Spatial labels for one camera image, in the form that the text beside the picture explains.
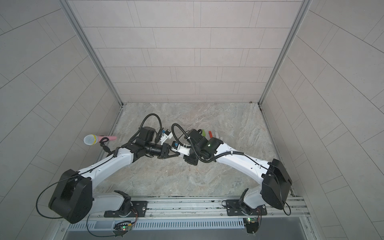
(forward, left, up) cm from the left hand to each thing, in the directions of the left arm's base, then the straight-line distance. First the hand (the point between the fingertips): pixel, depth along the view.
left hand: (179, 154), depth 75 cm
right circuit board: (-28, -35, -15) cm, 47 cm away
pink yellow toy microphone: (+2, +39, +11) cm, 41 cm away
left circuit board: (-29, +24, -13) cm, 40 cm away
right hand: (0, -3, -2) cm, 3 cm away
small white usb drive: (+21, -22, -13) cm, 33 cm away
